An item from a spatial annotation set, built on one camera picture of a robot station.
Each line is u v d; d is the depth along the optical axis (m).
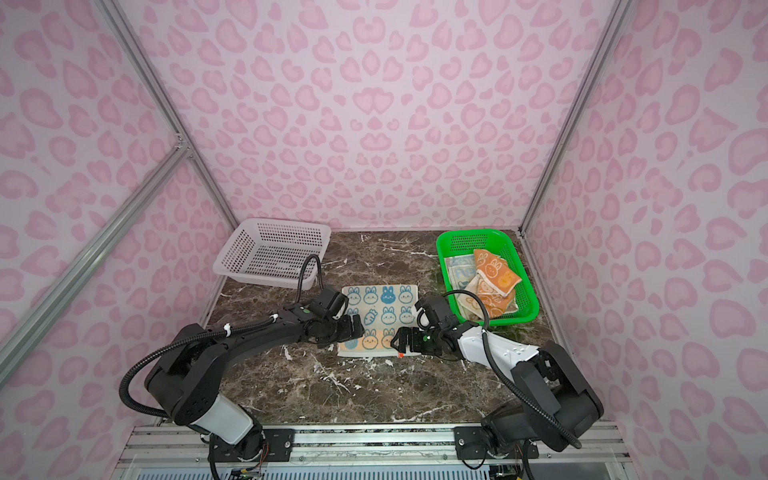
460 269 1.07
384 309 0.98
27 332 0.52
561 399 0.44
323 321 0.69
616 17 0.69
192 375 0.45
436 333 0.75
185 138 0.91
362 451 0.72
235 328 0.50
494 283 0.98
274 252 1.14
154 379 0.46
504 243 1.07
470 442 0.74
